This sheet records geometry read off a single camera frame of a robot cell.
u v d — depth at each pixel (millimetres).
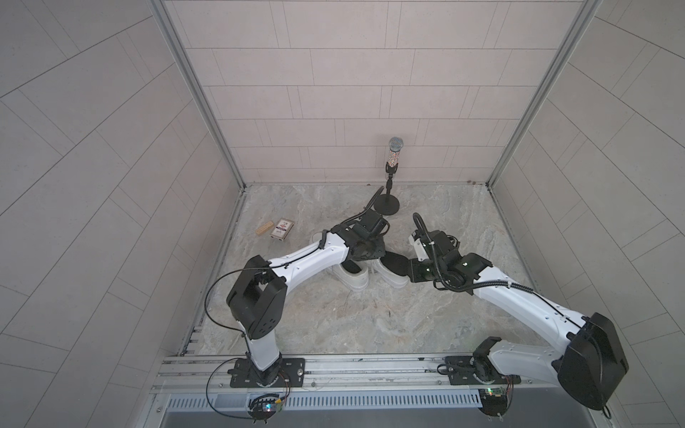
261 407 642
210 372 709
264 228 1009
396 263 833
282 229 993
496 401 667
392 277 832
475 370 643
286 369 711
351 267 867
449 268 596
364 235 640
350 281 828
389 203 1078
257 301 444
